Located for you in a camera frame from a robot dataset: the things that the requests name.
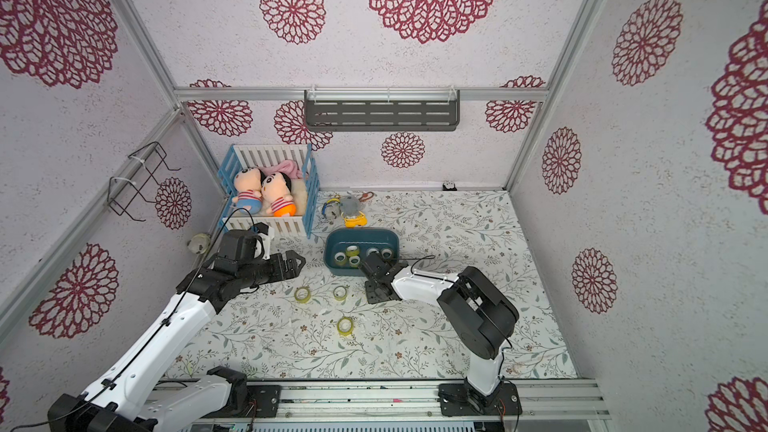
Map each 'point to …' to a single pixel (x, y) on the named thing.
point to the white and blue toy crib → (306, 191)
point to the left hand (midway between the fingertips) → (292, 265)
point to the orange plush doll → (276, 189)
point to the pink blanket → (287, 166)
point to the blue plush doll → (248, 184)
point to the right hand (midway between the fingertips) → (384, 292)
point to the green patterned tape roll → (345, 325)
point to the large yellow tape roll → (305, 300)
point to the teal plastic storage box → (368, 239)
